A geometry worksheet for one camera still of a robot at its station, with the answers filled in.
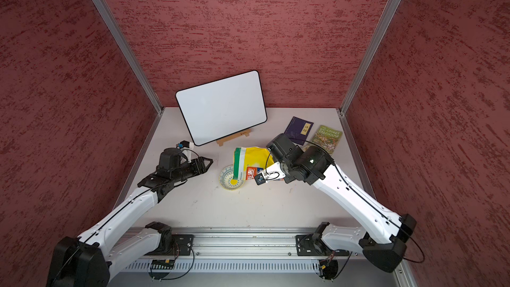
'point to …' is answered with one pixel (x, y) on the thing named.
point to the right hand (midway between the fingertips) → (284, 159)
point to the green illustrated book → (328, 138)
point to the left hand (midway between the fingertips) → (208, 166)
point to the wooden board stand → (221, 141)
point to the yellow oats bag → (249, 162)
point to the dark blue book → (298, 129)
